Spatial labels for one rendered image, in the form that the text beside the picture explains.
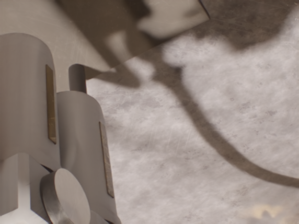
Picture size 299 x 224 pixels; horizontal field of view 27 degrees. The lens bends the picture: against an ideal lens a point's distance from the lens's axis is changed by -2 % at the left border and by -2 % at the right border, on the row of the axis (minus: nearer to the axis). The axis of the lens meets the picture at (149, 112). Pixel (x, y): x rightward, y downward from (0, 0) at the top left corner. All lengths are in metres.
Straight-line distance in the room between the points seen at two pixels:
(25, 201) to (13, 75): 0.15
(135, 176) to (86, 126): 0.55
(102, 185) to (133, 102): 0.45
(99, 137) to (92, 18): 0.30
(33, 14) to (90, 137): 0.31
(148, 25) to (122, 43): 0.05
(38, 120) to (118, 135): 0.56
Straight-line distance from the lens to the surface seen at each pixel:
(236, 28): 0.95
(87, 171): 0.58
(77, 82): 0.91
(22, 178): 0.45
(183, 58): 0.97
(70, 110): 0.63
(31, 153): 0.49
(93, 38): 0.91
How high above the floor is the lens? 0.71
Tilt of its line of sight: 43 degrees down
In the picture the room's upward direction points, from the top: 169 degrees clockwise
